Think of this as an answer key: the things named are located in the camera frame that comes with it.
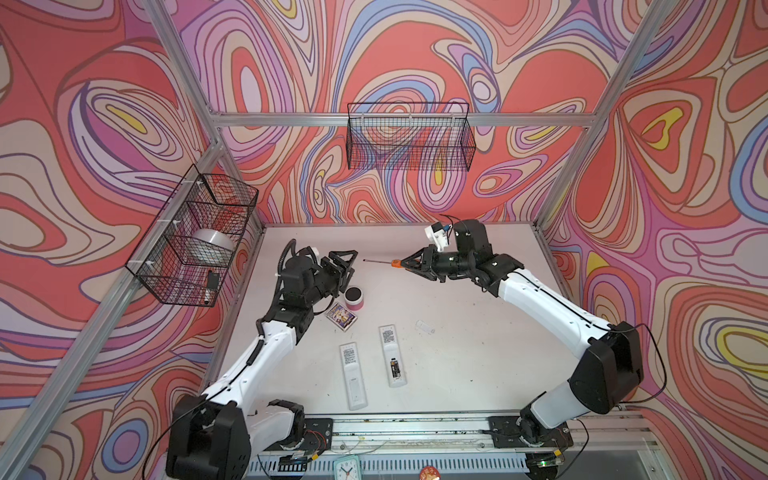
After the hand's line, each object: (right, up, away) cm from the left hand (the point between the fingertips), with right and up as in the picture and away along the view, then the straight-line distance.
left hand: (360, 258), depth 76 cm
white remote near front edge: (-2, -33, +6) cm, 34 cm away
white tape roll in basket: (-35, +3, -6) cm, 35 cm away
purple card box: (-7, -19, +17) cm, 27 cm away
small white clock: (-2, -48, -8) cm, 49 cm away
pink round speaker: (-3, -13, +17) cm, 22 cm away
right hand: (+12, -4, -1) cm, 13 cm away
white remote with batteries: (+9, -29, +9) cm, 31 cm away
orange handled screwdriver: (+9, -1, 0) cm, 9 cm away
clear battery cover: (+19, -22, +17) cm, 33 cm away
